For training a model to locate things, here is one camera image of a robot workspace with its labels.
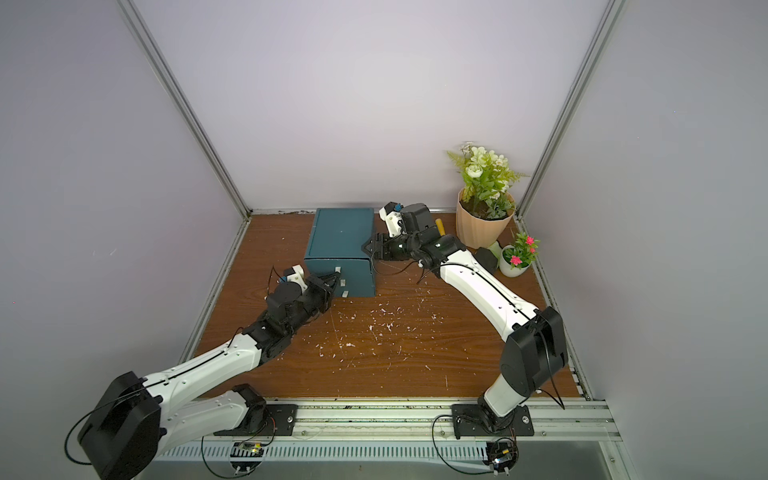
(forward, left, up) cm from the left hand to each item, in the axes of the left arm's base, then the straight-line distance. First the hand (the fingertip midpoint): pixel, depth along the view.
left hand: (345, 272), depth 77 cm
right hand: (+6, -6, +6) cm, 10 cm away
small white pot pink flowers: (+11, -50, -9) cm, 52 cm away
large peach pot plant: (+32, -44, -4) cm, 55 cm away
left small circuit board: (-37, +23, -23) cm, 49 cm away
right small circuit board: (-37, -40, -23) cm, 59 cm away
